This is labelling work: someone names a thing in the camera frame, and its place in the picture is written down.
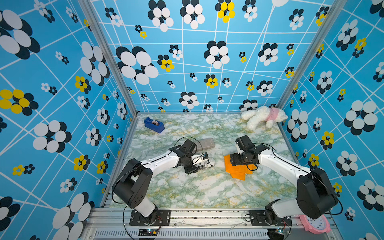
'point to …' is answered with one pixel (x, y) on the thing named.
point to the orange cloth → (237, 172)
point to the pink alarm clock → (318, 226)
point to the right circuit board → (276, 234)
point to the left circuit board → (148, 232)
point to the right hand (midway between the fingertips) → (238, 159)
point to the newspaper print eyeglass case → (201, 163)
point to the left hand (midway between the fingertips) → (196, 163)
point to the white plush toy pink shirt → (268, 114)
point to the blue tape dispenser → (154, 125)
